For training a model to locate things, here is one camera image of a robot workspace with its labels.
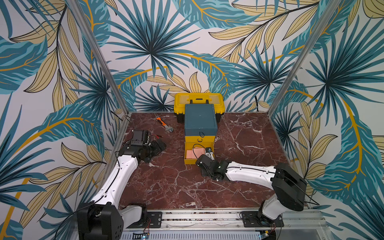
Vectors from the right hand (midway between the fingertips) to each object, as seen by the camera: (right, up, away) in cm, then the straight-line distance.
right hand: (205, 167), depth 87 cm
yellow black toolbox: (-15, +43, +18) cm, 49 cm away
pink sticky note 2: (-3, +8, +4) cm, 10 cm away
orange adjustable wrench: (-26, +23, +23) cm, 42 cm away
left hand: (-25, +10, -6) cm, 27 cm away
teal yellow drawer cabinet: (-3, +22, -3) cm, 23 cm away
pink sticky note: (-9, +6, +7) cm, 13 cm away
